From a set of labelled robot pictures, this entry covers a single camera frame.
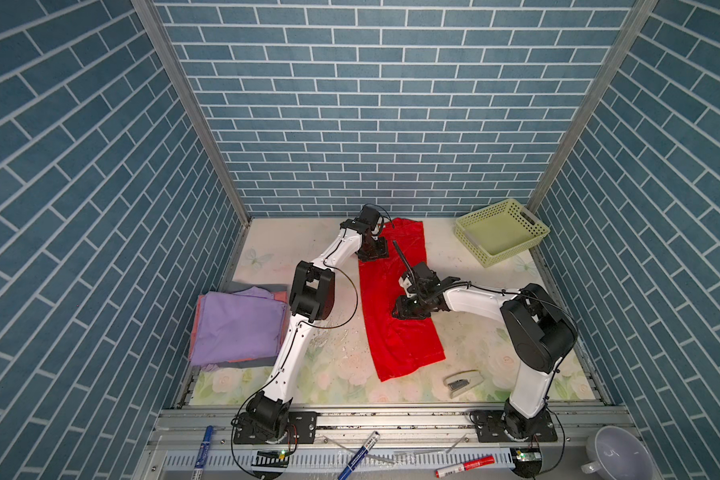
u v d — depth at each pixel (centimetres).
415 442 74
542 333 49
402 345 87
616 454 70
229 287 94
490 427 74
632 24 72
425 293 74
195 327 85
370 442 71
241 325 82
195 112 88
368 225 88
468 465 68
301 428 74
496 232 120
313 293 67
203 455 69
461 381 80
